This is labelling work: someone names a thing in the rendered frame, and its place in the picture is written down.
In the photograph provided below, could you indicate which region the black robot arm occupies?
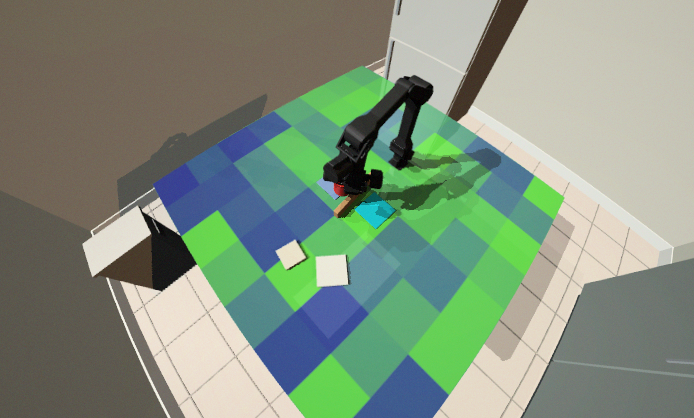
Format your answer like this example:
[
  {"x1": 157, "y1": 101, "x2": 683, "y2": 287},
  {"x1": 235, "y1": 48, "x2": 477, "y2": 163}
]
[{"x1": 323, "y1": 75, "x2": 434, "y2": 195}]

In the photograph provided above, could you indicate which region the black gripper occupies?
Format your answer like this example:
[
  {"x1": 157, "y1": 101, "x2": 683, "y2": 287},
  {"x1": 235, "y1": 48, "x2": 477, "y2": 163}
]
[{"x1": 323, "y1": 165, "x2": 383, "y2": 189}]

